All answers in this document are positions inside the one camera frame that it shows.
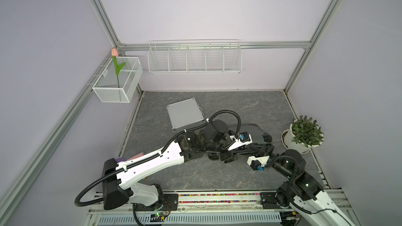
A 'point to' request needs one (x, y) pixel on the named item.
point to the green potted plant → (306, 132)
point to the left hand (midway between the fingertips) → (241, 148)
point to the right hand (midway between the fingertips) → (252, 140)
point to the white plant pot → (287, 136)
